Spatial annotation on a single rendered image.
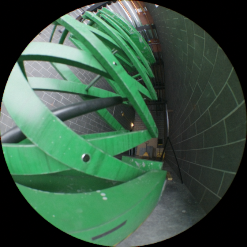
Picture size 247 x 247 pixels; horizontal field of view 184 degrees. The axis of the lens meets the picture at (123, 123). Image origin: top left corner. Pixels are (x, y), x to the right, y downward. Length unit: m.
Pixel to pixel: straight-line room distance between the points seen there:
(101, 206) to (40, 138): 0.21
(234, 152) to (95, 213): 0.76
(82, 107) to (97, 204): 0.44
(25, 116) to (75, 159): 0.19
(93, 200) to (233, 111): 0.84
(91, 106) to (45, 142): 0.36
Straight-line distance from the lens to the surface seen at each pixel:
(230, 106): 0.76
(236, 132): 0.72
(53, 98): 2.59
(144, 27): 3.69
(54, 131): 0.23
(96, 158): 0.27
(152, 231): 0.71
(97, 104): 0.52
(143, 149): 6.09
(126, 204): 0.22
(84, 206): 0.20
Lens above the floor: 0.60
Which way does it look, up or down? 17 degrees up
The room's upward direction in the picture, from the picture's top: 9 degrees clockwise
